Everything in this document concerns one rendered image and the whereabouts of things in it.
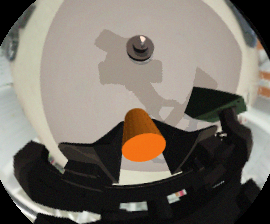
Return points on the black round pedestal with silver shaft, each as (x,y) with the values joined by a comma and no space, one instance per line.
(140,48)

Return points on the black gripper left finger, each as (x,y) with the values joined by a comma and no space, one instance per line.
(106,152)

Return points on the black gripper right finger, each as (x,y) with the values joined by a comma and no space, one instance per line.
(179,144)

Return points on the orange knob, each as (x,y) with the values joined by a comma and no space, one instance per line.
(141,138)

